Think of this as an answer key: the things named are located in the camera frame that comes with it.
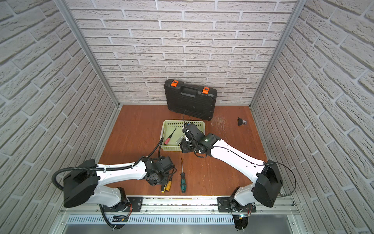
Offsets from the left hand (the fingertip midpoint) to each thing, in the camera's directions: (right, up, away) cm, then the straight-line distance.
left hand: (168, 180), depth 81 cm
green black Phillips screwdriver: (+8, +1, -2) cm, 9 cm away
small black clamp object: (+50, +33, +26) cm, 66 cm away
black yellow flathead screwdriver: (-2, -3, -4) cm, 5 cm away
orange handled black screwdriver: (+1, 0, -4) cm, 4 cm away
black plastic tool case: (+18, +47, +15) cm, 53 cm away
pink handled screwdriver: (-4, +20, +14) cm, 24 cm away
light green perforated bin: (-4, +30, +22) cm, 37 cm away
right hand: (+10, +21, -3) cm, 23 cm away
